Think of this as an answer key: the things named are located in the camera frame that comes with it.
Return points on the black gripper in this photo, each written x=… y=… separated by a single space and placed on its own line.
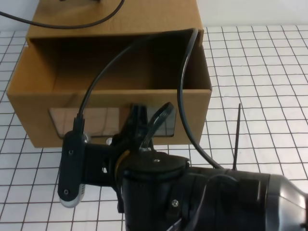
x=101 y=162

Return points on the brown cardboard shoebox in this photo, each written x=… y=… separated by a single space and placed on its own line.
x=135 y=47

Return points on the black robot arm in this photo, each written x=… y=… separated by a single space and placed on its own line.
x=161 y=192

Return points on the black cable tie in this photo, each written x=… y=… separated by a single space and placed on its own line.
x=237 y=138

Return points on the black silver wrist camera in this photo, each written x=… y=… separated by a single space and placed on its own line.
x=70 y=187

